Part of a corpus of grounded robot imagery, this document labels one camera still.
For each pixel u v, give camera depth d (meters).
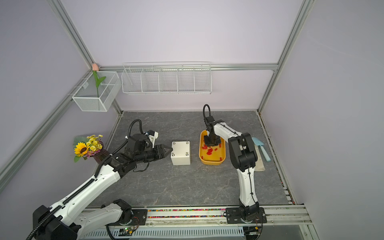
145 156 0.63
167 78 0.99
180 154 0.85
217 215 0.76
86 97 0.78
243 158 0.56
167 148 0.72
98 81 0.90
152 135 0.70
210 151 0.97
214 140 0.89
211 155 0.96
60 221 0.39
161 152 0.67
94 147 0.72
